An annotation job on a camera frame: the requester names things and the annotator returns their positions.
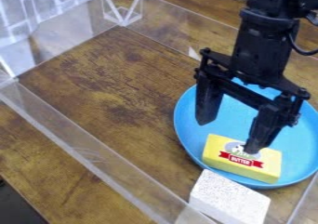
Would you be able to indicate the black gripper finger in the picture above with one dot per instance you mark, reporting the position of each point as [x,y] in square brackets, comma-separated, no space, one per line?
[274,115]

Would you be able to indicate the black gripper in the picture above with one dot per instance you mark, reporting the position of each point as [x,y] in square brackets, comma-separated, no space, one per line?
[257,63]

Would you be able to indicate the yellow butter block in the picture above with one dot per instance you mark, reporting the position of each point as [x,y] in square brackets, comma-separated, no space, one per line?
[224,154]

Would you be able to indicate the white speckled block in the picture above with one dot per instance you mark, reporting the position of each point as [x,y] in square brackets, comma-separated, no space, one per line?
[226,201]

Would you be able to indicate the clear acrylic enclosure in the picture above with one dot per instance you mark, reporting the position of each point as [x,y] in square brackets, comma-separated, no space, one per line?
[93,73]

